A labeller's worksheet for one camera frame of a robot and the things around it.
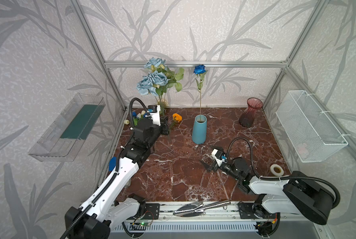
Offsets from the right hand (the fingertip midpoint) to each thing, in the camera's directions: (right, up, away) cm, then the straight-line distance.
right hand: (206, 147), depth 78 cm
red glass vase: (+33, +17, +27) cm, 46 cm away
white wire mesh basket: (+43, +10, -14) cm, 47 cm away
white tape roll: (+42, -17, +8) cm, 46 cm away
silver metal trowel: (-5, -31, -3) cm, 31 cm away
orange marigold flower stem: (-18, +16, +30) cm, 39 cm away
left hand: (-18, +18, -7) cm, 27 cm away
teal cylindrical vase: (-3, +9, +11) cm, 15 cm away
